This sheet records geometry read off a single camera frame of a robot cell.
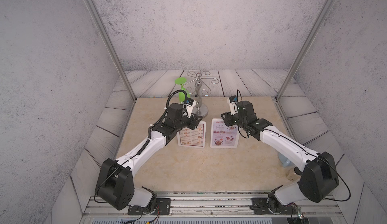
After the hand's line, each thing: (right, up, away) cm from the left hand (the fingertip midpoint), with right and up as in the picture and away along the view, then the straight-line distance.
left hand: (201, 116), depth 80 cm
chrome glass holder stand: (0, +4, +31) cm, 31 cm away
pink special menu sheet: (+12, -12, +9) cm, 19 cm away
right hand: (+13, +1, +3) cm, 13 cm away
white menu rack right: (+12, -12, +9) cm, 19 cm away
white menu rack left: (-8, -13, +9) cm, 17 cm away
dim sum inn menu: (-8, -13, +9) cm, 18 cm away
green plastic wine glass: (-12, +21, +13) cm, 28 cm away
